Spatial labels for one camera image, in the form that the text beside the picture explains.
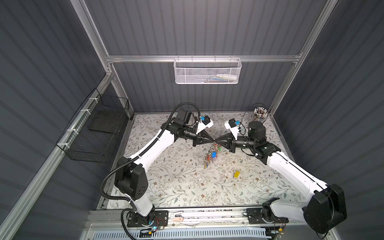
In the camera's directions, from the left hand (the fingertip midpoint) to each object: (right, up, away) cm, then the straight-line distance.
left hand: (213, 140), depth 74 cm
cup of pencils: (+33, +15, +22) cm, 43 cm away
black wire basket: (-60, +3, 0) cm, 60 cm away
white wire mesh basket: (+1, +54, +50) cm, 74 cm away
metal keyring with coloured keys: (-1, -7, 0) cm, 7 cm away
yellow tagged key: (+16, -22, +15) cm, 31 cm away
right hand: (+2, 0, -2) cm, 3 cm away
